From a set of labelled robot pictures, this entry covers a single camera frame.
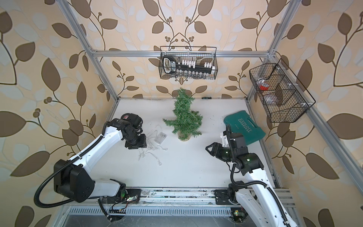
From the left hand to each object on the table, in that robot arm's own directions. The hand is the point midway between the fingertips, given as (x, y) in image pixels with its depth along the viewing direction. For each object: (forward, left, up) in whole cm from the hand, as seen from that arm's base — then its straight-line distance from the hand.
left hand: (142, 144), depth 80 cm
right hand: (-4, -38, +3) cm, 38 cm away
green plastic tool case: (+21, -64, -7) cm, 67 cm away
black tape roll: (+29, +22, -12) cm, 39 cm away
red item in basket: (+27, -70, +20) cm, 78 cm away
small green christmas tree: (+9, -26, +9) cm, 29 cm away
